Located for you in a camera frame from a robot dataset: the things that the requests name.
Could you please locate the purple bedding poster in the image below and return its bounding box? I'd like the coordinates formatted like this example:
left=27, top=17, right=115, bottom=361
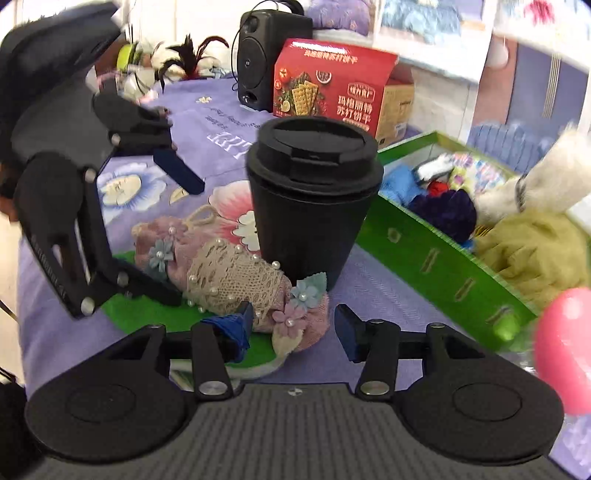
left=304, top=0, right=376, bottom=37

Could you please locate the black speaker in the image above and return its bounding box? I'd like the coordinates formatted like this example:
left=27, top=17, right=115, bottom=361
left=236, top=1, right=312, bottom=113

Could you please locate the clear jar pink lid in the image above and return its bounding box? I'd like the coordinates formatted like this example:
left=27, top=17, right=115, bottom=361
left=510, top=287, right=590, bottom=416

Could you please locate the red cracker box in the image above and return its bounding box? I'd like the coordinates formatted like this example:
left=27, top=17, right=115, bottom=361
left=273, top=39, right=415, bottom=146

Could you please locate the dark purple knitted item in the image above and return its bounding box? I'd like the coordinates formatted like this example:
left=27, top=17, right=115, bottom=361
left=408, top=190, right=477, bottom=245

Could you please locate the blue bedding poster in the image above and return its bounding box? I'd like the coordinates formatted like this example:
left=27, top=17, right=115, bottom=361
left=373, top=0, right=498, bottom=84

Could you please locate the blue towel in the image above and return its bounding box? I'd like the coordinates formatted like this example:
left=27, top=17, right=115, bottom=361
left=380, top=164, right=427, bottom=206

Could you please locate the olive green bath pouf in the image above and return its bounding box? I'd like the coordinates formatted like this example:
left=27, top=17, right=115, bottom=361
left=475, top=210, right=590, bottom=311

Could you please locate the red fabric rose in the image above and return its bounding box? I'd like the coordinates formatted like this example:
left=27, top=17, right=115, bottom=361
left=427, top=180, right=450, bottom=198

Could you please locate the floral oven mitt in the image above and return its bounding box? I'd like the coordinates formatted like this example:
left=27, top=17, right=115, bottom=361
left=413, top=152, right=508, bottom=196

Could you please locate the striped bedding poster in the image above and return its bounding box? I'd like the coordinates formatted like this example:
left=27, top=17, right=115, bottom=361
left=468, top=36, right=588, bottom=173

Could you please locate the black lidded coffee cup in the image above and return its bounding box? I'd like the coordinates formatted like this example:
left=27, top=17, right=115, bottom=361
left=245, top=116, right=384, bottom=289

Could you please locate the green white cardboard tray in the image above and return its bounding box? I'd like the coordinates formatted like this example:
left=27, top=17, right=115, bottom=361
left=355, top=131, right=591, bottom=354

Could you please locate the dark red feather decoration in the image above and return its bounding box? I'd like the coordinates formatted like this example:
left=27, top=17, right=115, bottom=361
left=154, top=35, right=229, bottom=91

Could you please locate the pink lace drawstring pouch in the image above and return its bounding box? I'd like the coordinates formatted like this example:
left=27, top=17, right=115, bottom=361
left=131, top=205, right=329, bottom=357

